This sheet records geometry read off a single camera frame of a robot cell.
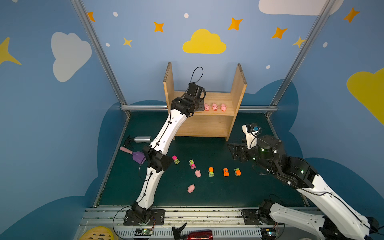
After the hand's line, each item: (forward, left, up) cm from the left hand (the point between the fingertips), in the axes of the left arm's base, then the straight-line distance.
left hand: (200, 102), depth 84 cm
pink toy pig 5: (-38, +4, -30) cm, 49 cm away
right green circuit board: (-58, -34, -32) cm, 74 cm away
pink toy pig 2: (-2, -14, -2) cm, 14 cm away
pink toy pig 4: (-29, +1, -30) cm, 42 cm away
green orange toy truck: (-29, -24, -29) cm, 47 cm away
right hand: (-28, -16, +3) cm, 32 cm away
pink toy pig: (-2, -9, -2) cm, 9 cm away
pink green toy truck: (-21, +14, -29) cm, 39 cm away
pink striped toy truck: (-24, +4, -29) cm, 38 cm away
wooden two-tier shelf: (+6, -9, -25) cm, 28 cm away
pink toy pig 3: (-2, -4, -2) cm, 5 cm away
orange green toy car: (-29, -8, -29) cm, 42 cm away
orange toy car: (-29, -17, -30) cm, 45 cm away
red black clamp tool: (-60, -2, -29) cm, 66 cm away
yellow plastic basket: (-59, +47, -29) cm, 81 cm away
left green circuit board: (-59, +27, -31) cm, 72 cm away
